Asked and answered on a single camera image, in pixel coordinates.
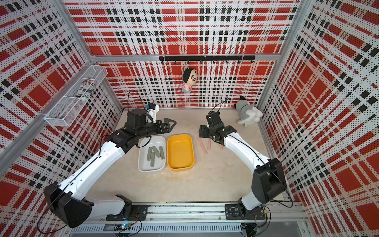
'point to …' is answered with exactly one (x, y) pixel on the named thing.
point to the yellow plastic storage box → (180, 152)
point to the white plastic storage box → (143, 164)
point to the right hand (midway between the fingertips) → (205, 131)
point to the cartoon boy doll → (189, 78)
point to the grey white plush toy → (249, 114)
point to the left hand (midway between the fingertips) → (172, 123)
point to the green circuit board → (124, 227)
